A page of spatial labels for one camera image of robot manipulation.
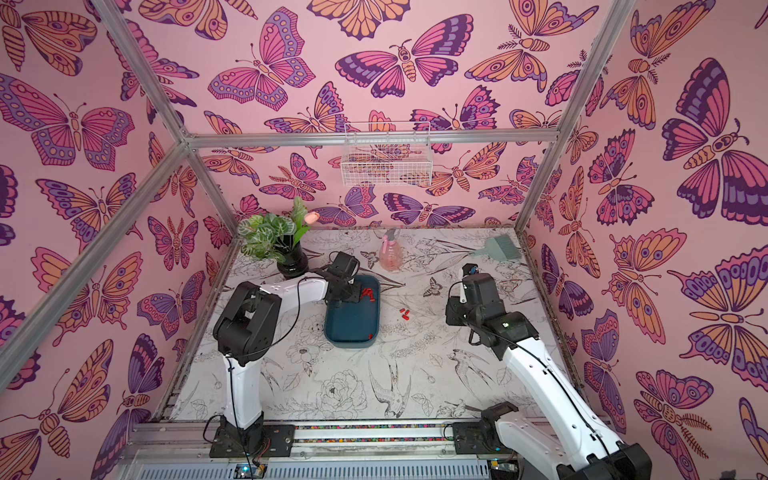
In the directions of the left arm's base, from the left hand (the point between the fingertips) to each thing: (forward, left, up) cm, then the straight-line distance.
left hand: (360, 292), depth 101 cm
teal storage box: (-13, +1, +1) cm, 13 cm away
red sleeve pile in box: (-1, -3, +1) cm, 4 cm away
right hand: (-15, -26, +17) cm, 34 cm away
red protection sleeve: (-10, -15, 0) cm, 18 cm away
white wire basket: (+31, -9, +33) cm, 46 cm away
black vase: (+4, +20, +11) cm, 23 cm away
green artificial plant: (+3, +23, +24) cm, 34 cm away
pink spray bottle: (+17, -10, -1) cm, 20 cm away
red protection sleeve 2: (-7, -14, -1) cm, 16 cm away
